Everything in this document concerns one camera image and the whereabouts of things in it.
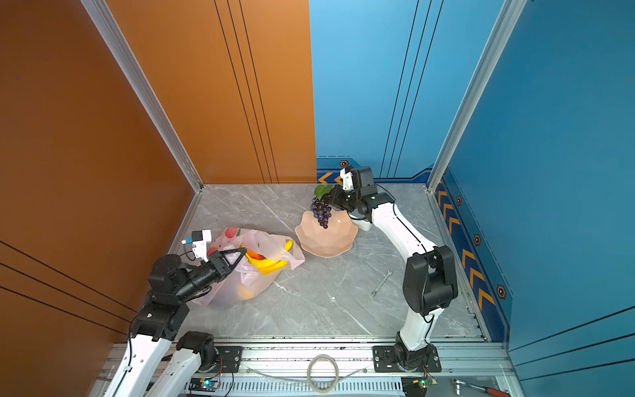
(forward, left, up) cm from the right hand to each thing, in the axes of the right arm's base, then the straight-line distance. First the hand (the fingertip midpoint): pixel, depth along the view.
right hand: (326, 196), depth 86 cm
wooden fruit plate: (-3, -4, -22) cm, 22 cm away
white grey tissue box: (+1, -15, -18) cm, 24 cm away
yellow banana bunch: (-19, +21, -15) cm, 32 cm away
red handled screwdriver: (-52, -46, -23) cm, 73 cm away
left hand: (-23, +22, +3) cm, 32 cm away
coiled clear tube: (-49, +1, -24) cm, 55 cm away
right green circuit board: (-51, -29, -23) cm, 63 cm away
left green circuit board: (-52, +36, -24) cm, 67 cm away
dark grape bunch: (-6, +1, -1) cm, 6 cm away
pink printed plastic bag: (-29, +24, -5) cm, 38 cm away
